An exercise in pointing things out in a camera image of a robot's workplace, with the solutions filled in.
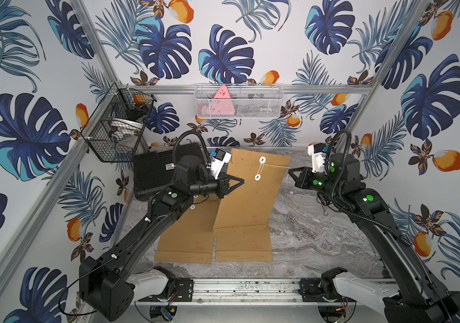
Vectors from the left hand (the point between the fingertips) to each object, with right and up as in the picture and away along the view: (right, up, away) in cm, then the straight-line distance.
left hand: (243, 178), depth 66 cm
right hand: (+16, +3, +4) cm, 17 cm away
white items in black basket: (-47, +19, +14) cm, 53 cm away
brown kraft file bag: (-22, -27, +22) cm, 41 cm away
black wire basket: (-54, +33, +24) cm, 68 cm away
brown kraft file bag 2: (+1, -29, +20) cm, 35 cm away
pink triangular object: (-8, +33, +25) cm, 42 cm away
